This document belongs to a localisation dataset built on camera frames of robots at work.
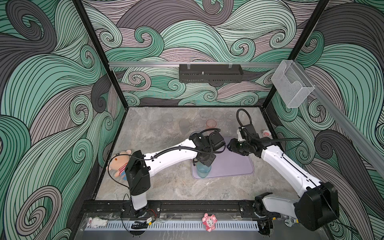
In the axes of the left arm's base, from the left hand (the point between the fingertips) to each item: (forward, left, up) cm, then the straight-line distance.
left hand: (207, 158), depth 76 cm
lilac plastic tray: (+2, -13, -9) cm, 16 cm away
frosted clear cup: (+36, +13, -18) cm, 42 cm away
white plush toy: (-27, +51, -12) cm, 59 cm away
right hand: (+8, -14, -1) cm, 16 cm away
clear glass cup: (+31, +34, -14) cm, 48 cm away
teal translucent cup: (-1, +1, -14) cm, 14 cm away
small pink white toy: (+24, -43, -10) cm, 51 cm away
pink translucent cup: (+31, -6, -8) cm, 32 cm away
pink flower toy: (-26, -1, -10) cm, 28 cm away
